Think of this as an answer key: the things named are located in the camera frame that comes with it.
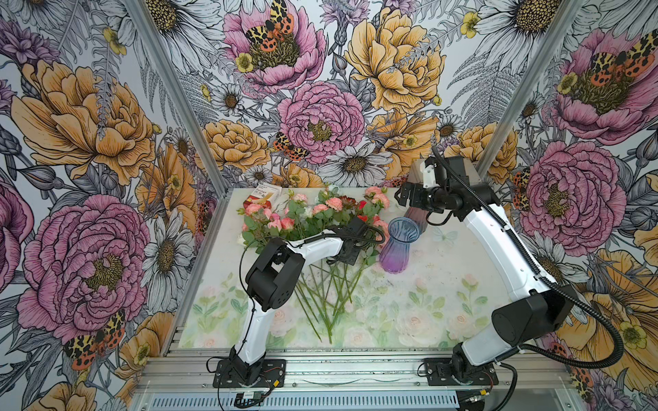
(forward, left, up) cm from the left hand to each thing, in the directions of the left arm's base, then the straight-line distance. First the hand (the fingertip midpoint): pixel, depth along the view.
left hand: (341, 260), depth 97 cm
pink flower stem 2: (+27, -16, +4) cm, 32 cm away
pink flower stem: (-10, -2, -2) cm, 11 cm away
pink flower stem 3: (+19, +14, 0) cm, 23 cm away
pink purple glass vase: (-3, -17, +12) cm, 21 cm away
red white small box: (+32, +33, +2) cm, 46 cm away
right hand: (+4, -20, +27) cm, 34 cm away
